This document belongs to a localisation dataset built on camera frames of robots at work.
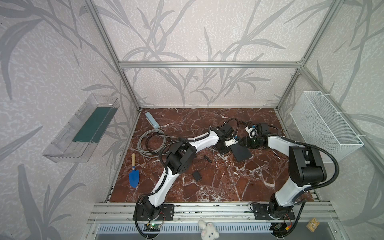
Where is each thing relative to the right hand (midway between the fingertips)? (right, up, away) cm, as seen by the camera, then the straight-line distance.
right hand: (241, 139), depth 97 cm
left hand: (-10, -5, -1) cm, 11 cm away
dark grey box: (-1, -8, -1) cm, 8 cm away
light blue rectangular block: (-63, +12, +11) cm, 64 cm away
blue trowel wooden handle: (-66, -19, -10) cm, 70 cm away
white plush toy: (-23, -37, -32) cm, 54 cm away
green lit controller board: (-50, -39, -26) cm, 69 cm away
